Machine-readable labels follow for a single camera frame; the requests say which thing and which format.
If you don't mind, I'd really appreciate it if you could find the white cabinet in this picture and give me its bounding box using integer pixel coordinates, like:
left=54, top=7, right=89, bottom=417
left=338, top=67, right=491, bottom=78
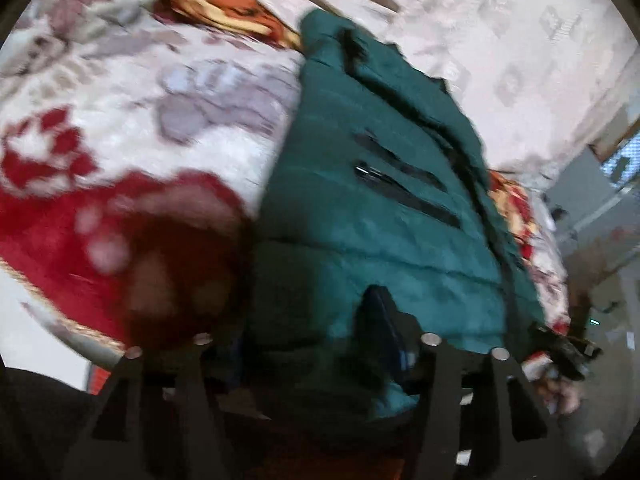
left=547, top=147, right=640, bottom=246

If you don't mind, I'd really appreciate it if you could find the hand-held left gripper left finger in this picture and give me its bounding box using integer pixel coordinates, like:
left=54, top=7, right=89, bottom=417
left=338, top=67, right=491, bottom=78
left=62, top=332, right=246, bottom=480

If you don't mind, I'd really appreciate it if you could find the green quilted puffer jacket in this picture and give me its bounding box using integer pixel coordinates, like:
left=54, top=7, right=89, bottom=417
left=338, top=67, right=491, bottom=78
left=244, top=9, right=551, bottom=413

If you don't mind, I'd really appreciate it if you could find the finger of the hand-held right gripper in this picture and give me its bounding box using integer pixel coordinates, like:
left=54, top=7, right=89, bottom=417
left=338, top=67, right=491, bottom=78
left=532, top=325, right=603, bottom=383

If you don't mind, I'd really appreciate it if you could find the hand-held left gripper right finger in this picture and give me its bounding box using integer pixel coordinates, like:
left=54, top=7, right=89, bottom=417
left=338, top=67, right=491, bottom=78
left=354, top=284, right=558, bottom=480

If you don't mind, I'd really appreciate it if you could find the red white floral blanket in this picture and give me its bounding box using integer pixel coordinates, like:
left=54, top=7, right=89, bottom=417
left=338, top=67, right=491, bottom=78
left=0, top=0, right=588, bottom=416

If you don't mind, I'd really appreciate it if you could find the blue patterned screen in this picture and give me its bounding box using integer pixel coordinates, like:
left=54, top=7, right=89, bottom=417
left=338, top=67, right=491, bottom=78
left=597, top=132, right=640, bottom=188

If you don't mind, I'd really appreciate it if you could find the beige embossed bedspread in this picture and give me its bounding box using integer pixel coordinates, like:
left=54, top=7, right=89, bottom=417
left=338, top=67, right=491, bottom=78
left=280, top=0, right=633, bottom=176

